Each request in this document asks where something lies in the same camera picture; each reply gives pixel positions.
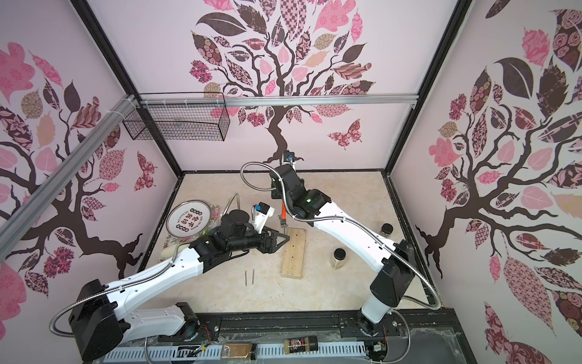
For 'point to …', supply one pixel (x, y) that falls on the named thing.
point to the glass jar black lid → (337, 259)
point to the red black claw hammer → (283, 218)
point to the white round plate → (188, 218)
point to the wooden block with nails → (294, 252)
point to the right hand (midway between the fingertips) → (281, 176)
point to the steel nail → (252, 280)
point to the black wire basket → (182, 116)
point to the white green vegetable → (170, 251)
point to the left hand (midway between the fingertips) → (284, 240)
